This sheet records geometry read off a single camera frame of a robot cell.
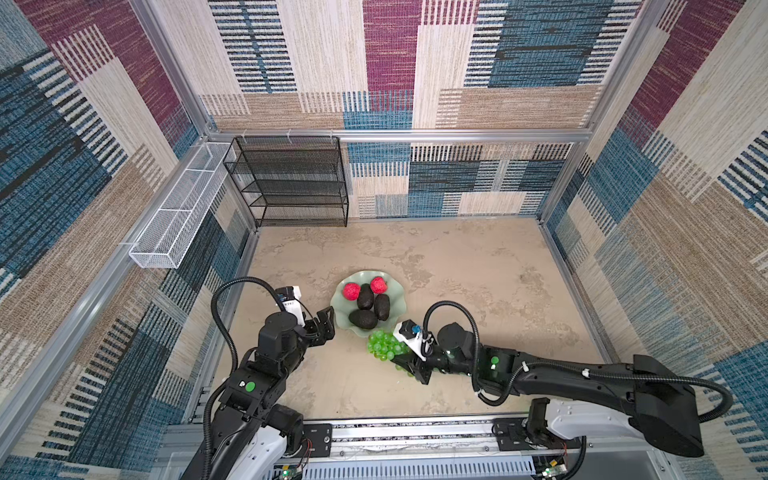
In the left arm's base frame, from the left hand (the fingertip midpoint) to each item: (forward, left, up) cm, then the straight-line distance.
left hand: (320, 307), depth 74 cm
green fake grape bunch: (-9, -16, -3) cm, 18 cm away
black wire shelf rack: (+53, +18, -2) cm, 56 cm away
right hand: (-9, -18, -8) cm, 22 cm away
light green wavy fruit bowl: (+9, -3, -17) cm, 20 cm away
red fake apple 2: (+15, -14, -14) cm, 24 cm away
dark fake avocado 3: (+5, -10, -16) cm, 19 cm away
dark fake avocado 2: (+9, -15, -16) cm, 24 cm away
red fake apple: (+13, -6, -14) cm, 19 cm away
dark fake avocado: (+12, -10, -16) cm, 22 cm away
